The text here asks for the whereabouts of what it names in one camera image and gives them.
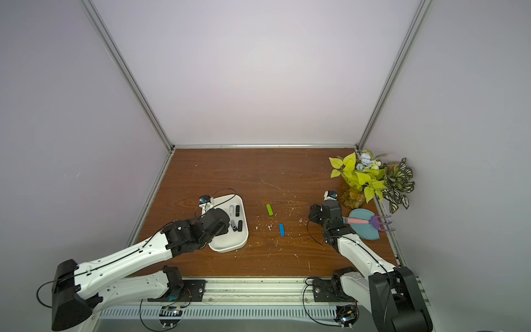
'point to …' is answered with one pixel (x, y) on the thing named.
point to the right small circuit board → (346, 315)
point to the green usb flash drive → (269, 210)
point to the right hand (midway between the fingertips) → (316, 204)
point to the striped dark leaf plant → (398, 181)
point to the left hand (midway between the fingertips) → (229, 220)
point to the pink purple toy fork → (373, 221)
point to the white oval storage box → (237, 236)
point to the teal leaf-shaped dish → (366, 231)
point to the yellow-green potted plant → (361, 176)
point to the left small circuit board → (170, 311)
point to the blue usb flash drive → (281, 229)
